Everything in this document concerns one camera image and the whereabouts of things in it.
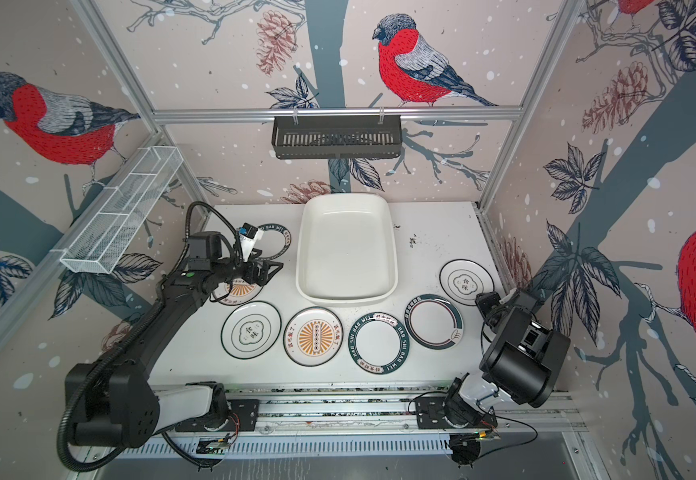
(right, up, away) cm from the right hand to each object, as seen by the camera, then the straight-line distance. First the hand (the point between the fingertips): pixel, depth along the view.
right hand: (483, 301), depth 92 cm
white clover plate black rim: (-72, -8, -4) cm, 72 cm away
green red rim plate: (-16, -6, -1) cm, 17 cm away
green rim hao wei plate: (-33, -11, -6) cm, 36 cm away
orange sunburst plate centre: (-53, -9, -5) cm, 54 cm away
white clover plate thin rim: (-5, +6, +6) cm, 10 cm away
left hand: (-65, +15, -10) cm, 67 cm away
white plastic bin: (-43, +15, +12) cm, 48 cm away
